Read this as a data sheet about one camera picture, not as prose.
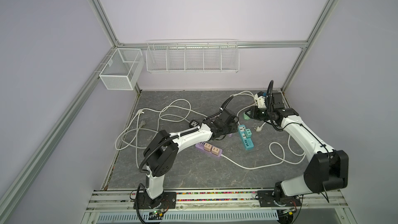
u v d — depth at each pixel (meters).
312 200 0.75
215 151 0.83
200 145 0.89
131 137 0.96
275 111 0.63
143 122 1.01
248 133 0.89
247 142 0.91
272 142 0.93
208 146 0.85
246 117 0.84
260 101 0.78
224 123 0.66
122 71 1.05
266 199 0.74
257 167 0.83
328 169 0.43
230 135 0.95
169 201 0.74
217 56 1.05
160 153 0.47
